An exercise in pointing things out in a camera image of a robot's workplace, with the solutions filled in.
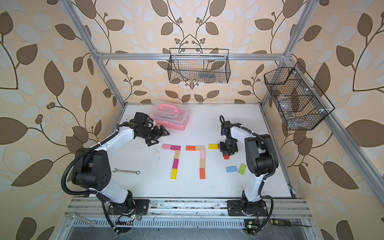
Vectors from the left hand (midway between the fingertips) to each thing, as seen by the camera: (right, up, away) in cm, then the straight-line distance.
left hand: (162, 135), depth 88 cm
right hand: (+39, -13, +5) cm, 42 cm away
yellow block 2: (+32, -8, +8) cm, 34 cm away
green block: (+47, -20, -1) cm, 51 cm away
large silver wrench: (-30, -40, -17) cm, 53 cm away
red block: (+39, -14, +3) cm, 42 cm away
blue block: (+41, -20, -2) cm, 45 cm away
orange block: (+16, -9, +8) cm, 20 cm away
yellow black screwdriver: (+62, -39, -19) cm, 76 cm away
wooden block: (+8, -13, +5) cm, 16 cm away
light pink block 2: (+24, -13, +6) cm, 28 cm away
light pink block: (+1, -8, +8) cm, 12 cm away
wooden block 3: (+24, -17, +1) cm, 30 cm away
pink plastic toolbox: (+2, +13, +16) cm, 21 cm away
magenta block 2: (+8, -17, +1) cm, 19 cm away
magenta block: (+6, -9, +8) cm, 14 cm away
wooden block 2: (+23, -9, +8) cm, 26 cm away
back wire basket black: (+22, +45, +8) cm, 50 cm away
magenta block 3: (+35, -8, +8) cm, 37 cm away
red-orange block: (+24, -22, -3) cm, 32 cm away
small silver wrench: (-14, -22, -1) cm, 26 cm away
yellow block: (+7, -23, -3) cm, 24 cm away
